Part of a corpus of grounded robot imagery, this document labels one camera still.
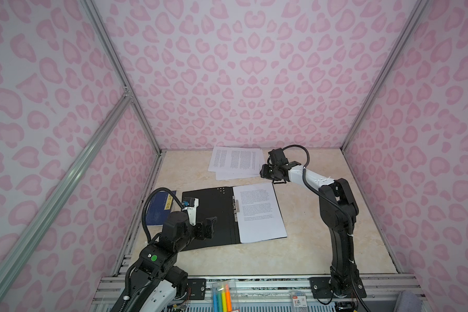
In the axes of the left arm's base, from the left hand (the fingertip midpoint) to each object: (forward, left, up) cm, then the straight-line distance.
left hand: (207, 215), depth 74 cm
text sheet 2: (+45, -10, -19) cm, 50 cm away
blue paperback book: (+12, +27, -17) cm, 34 cm away
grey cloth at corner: (-27, -70, -14) cm, 77 cm away
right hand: (+29, -25, -10) cm, 40 cm away
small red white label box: (-26, -33, -16) cm, 45 cm away
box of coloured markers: (-24, -5, -16) cm, 29 cm away
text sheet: (+6, -22, -18) cm, 29 cm away
